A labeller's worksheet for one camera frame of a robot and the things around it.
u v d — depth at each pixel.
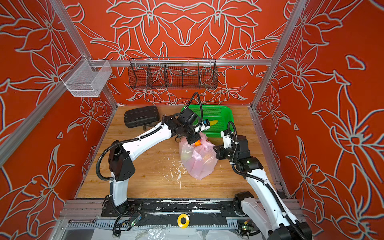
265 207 0.44
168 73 1.00
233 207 0.72
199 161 0.78
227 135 0.69
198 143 0.82
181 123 0.61
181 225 0.68
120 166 0.48
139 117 1.04
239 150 0.59
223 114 1.09
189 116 0.64
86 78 0.92
